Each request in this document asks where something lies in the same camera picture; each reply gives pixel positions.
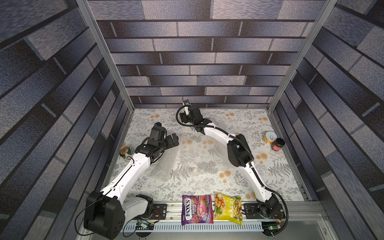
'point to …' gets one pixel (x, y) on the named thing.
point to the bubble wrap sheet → (198, 158)
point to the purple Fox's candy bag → (197, 209)
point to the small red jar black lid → (278, 143)
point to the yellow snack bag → (228, 207)
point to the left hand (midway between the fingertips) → (172, 138)
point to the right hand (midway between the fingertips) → (184, 110)
